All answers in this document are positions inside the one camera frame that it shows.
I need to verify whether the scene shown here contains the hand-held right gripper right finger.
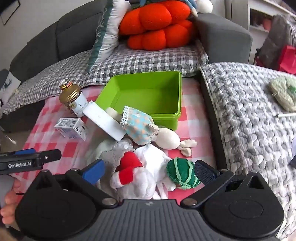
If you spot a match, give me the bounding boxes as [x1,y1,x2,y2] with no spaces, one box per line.
[180,160,275,208]

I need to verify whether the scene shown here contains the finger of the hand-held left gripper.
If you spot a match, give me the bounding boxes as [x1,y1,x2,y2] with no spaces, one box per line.
[35,149,62,165]

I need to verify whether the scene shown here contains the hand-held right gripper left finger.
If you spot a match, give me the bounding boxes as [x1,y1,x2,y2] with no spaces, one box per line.
[25,159,119,207]

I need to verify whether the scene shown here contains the green watermelon plush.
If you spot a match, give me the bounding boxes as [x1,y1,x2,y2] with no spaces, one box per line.
[166,157,201,190]

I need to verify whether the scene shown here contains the grey white plush toy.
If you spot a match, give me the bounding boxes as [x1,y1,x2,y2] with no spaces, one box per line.
[92,138,136,168]

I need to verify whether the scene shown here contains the white plush with red heart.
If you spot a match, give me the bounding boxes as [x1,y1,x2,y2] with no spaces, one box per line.
[110,142,176,200]

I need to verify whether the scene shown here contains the rabbit doll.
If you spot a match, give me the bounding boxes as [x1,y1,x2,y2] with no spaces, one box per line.
[119,105,198,157]

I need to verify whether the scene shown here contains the green plastic box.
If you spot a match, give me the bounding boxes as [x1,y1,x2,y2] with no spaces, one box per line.
[95,71,183,131]

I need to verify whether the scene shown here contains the person's left hand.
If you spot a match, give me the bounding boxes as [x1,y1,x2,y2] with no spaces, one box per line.
[0,179,22,230]

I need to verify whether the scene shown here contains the small white carton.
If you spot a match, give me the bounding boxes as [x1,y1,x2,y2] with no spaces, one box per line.
[54,117,87,141]

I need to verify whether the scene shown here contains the white rectangular box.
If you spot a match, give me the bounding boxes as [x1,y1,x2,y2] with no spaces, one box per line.
[83,100,126,142]

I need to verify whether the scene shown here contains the glass jar with gold lid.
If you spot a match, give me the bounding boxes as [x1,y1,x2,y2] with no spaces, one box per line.
[58,79,90,118]

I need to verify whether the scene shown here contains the white pillow with deer print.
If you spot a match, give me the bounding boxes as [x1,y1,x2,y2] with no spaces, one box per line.
[0,69,22,108]

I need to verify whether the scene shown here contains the green knitted pouch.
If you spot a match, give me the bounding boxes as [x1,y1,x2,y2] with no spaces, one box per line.
[269,76,296,112]

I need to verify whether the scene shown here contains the grey checkered blanket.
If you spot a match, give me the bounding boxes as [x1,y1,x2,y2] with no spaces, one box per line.
[2,39,209,115]

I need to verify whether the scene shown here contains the white and green pillow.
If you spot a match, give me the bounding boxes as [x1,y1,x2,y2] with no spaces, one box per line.
[87,0,131,73]

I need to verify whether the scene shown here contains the grey sofa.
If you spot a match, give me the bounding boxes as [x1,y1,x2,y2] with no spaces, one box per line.
[9,0,253,84]

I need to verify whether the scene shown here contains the red bag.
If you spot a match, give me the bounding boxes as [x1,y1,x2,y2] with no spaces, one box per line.
[276,45,296,75]

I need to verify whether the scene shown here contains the grey cloth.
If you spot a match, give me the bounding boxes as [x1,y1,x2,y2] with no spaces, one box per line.
[256,15,296,70]

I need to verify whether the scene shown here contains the orange pumpkin cushion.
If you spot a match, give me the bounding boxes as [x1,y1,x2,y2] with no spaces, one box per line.
[118,0,197,50]

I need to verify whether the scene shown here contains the white shelf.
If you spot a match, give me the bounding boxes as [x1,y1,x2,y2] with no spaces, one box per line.
[247,0,296,33]

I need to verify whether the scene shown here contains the dark wall frame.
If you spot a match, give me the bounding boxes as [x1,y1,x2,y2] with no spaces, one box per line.
[0,0,22,26]

